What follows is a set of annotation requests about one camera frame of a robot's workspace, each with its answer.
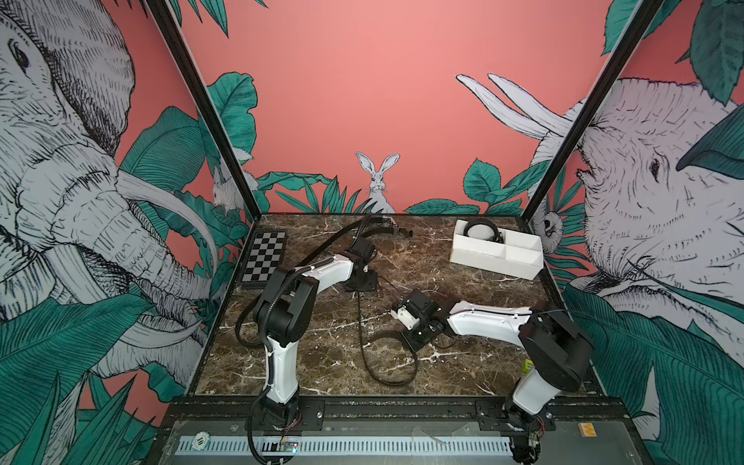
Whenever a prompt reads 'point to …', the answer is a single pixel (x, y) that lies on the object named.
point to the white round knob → (201, 441)
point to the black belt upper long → (305, 257)
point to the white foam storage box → (518, 254)
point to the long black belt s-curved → (498, 236)
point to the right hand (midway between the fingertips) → (402, 341)
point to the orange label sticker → (587, 430)
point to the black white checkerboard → (265, 255)
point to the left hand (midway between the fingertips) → (371, 282)
